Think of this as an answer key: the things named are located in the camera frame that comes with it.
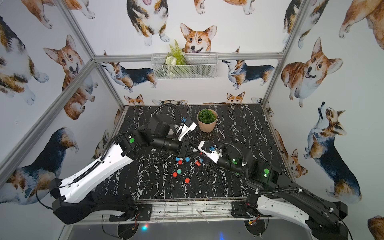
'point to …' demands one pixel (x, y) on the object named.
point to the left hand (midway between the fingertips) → (200, 150)
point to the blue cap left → (177, 159)
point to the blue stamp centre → (201, 160)
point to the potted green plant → (207, 119)
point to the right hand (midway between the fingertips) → (200, 148)
